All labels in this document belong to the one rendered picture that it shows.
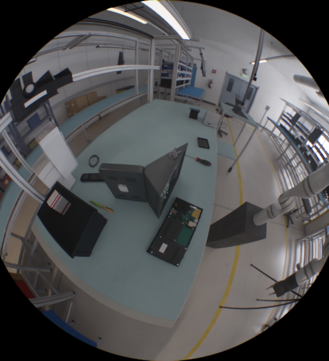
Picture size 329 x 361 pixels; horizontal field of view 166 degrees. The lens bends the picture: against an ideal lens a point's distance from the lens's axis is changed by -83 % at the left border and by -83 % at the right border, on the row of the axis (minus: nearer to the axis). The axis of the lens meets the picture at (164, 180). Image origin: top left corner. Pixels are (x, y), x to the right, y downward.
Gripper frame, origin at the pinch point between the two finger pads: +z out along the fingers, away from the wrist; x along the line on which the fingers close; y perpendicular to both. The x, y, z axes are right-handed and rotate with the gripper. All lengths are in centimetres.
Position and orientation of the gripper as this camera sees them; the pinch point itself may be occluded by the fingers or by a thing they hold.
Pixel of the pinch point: (267, 292)
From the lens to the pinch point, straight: 74.4
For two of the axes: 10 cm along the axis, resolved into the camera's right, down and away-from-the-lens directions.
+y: -9.1, -1.1, -4.0
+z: -3.1, 8.1, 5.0
